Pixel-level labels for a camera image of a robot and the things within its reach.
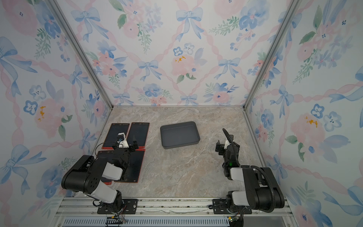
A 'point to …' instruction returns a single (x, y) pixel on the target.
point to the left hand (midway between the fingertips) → (128, 136)
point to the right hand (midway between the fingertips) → (226, 135)
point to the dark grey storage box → (179, 135)
